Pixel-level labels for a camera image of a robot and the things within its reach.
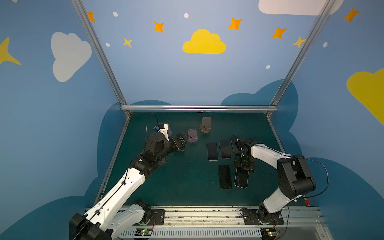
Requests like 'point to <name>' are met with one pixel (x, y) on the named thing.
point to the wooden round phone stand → (206, 127)
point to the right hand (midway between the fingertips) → (242, 167)
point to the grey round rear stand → (192, 135)
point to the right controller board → (268, 233)
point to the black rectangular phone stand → (182, 149)
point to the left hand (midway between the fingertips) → (185, 138)
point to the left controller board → (143, 232)
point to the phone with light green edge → (212, 149)
